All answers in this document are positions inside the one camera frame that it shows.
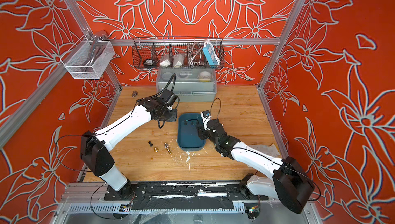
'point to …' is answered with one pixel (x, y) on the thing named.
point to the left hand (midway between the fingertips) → (175, 115)
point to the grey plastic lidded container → (189, 85)
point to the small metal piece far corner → (134, 93)
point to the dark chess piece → (150, 144)
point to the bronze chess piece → (168, 149)
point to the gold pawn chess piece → (156, 150)
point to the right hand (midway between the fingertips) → (198, 123)
